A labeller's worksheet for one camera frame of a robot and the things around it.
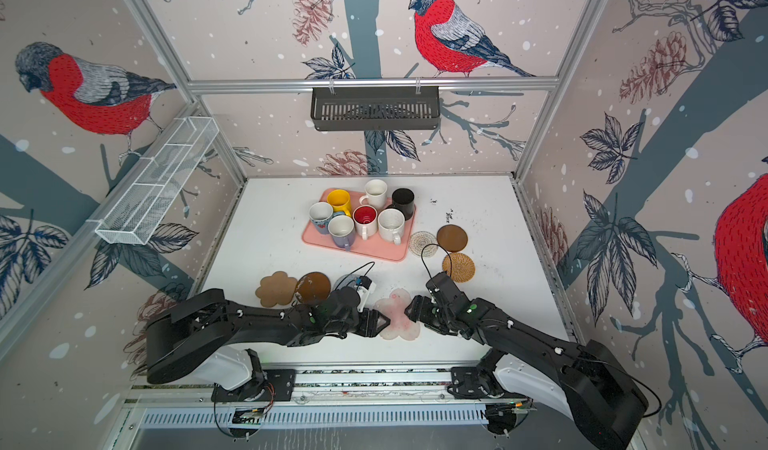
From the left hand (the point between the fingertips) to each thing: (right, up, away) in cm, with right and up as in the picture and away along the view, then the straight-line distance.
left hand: (385, 326), depth 80 cm
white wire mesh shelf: (-61, +39, -2) cm, 73 cm away
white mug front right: (+2, +26, +23) cm, 35 cm away
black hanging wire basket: (-14, +64, +15) cm, 67 cm away
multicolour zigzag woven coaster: (+12, +21, +22) cm, 32 cm away
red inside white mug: (-8, +28, +25) cm, 38 cm away
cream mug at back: (-4, +38, +28) cm, 48 cm away
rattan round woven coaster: (+25, +12, +16) cm, 32 cm away
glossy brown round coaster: (-23, +7, +11) cm, 26 cm away
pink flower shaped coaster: (+2, +3, +6) cm, 7 cm away
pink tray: (-4, +19, +20) cm, 28 cm away
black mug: (+6, +35, +24) cm, 43 cm away
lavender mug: (-16, +25, +23) cm, 37 cm away
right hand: (+7, +1, +3) cm, 7 cm away
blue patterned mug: (-24, +30, +23) cm, 45 cm away
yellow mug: (-17, +34, +23) cm, 45 cm away
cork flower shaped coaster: (-35, +7, +11) cm, 37 cm away
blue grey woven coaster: (-12, +9, +13) cm, 20 cm away
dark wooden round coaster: (+23, +22, +22) cm, 38 cm away
